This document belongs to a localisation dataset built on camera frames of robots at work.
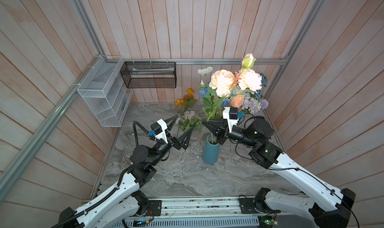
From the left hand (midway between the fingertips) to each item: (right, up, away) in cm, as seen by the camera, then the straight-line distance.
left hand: (185, 124), depth 58 cm
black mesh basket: (-26, +33, +46) cm, 63 cm away
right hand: (+7, +1, -3) cm, 8 cm away
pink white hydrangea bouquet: (+37, +9, +21) cm, 44 cm away
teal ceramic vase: (+13, -15, +17) cm, 26 cm away
